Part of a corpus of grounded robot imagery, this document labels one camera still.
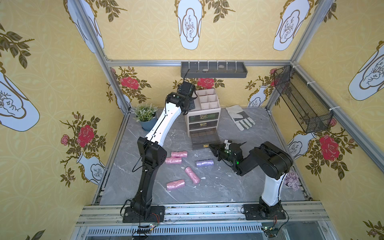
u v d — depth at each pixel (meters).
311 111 0.82
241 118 1.15
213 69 0.91
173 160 0.90
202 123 0.94
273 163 0.51
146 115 0.95
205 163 0.88
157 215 0.72
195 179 0.83
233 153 0.75
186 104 0.64
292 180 0.75
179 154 0.92
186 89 0.67
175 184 0.80
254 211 0.74
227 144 0.90
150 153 0.58
